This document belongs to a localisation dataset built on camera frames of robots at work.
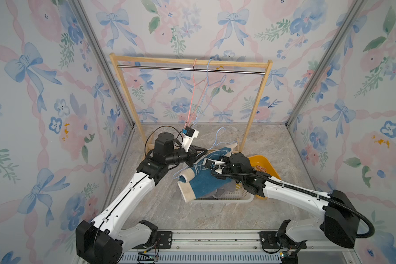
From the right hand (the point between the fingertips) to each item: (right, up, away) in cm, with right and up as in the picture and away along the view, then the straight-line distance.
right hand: (212, 157), depth 78 cm
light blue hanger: (+5, +7, +34) cm, 35 cm away
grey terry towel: (+9, -15, +2) cm, 18 cm away
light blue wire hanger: (+9, +45, +19) cm, 50 cm away
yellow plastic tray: (+30, -6, +20) cm, 37 cm away
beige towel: (-12, -14, -4) cm, 19 cm away
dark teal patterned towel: (-4, -11, -3) cm, 12 cm away
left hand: (-3, +4, -9) cm, 11 cm away
